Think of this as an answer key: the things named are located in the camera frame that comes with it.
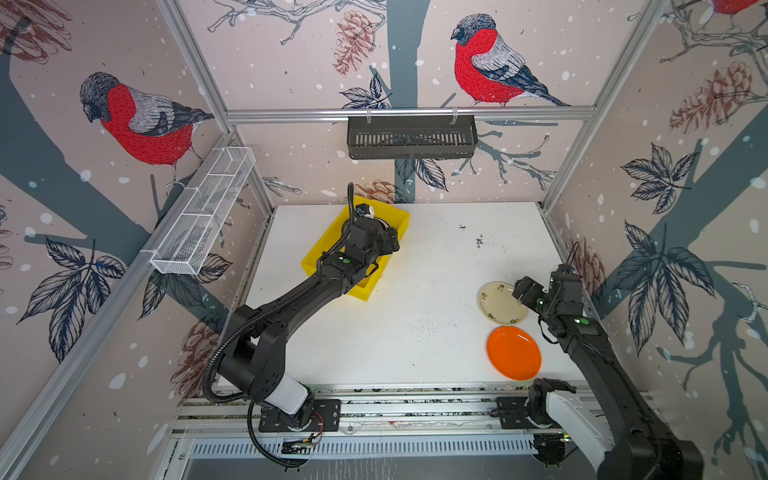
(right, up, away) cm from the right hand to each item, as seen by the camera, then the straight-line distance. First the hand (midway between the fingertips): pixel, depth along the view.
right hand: (528, 284), depth 85 cm
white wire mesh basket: (-90, +13, -14) cm, 92 cm away
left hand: (-39, +17, 0) cm, 43 cm away
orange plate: (-5, -18, -3) cm, 19 cm away
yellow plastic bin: (-48, -2, +3) cm, 48 cm away
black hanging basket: (-33, +48, +20) cm, 61 cm away
